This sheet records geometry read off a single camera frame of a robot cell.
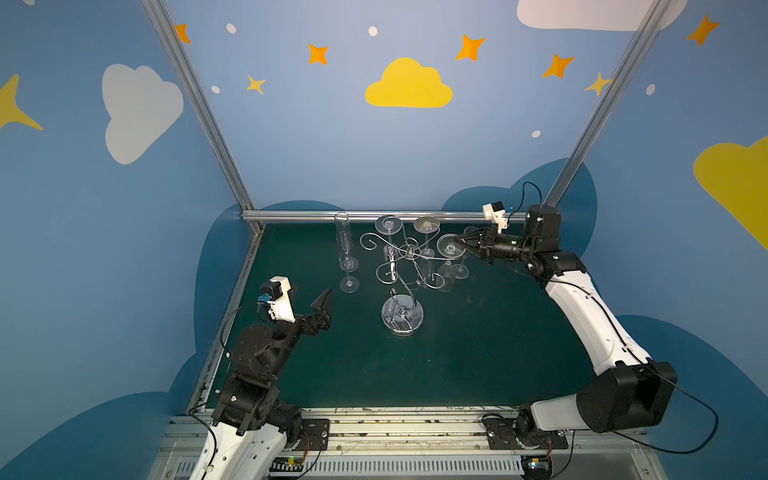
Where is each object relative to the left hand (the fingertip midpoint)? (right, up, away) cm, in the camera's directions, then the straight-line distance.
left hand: (310, 287), depth 66 cm
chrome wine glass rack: (+22, -12, +29) cm, 38 cm away
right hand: (+34, +11, +5) cm, 36 cm away
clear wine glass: (+3, +17, +27) cm, 32 cm away
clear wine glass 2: (+5, +4, +29) cm, 30 cm away
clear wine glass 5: (+28, +15, +12) cm, 34 cm away
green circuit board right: (+55, -46, +7) cm, 72 cm away
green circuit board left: (-7, -45, +7) cm, 46 cm away
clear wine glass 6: (+33, +9, +5) cm, 34 cm away
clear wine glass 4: (+18, +15, +10) cm, 26 cm away
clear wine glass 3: (+45, +1, +41) cm, 61 cm away
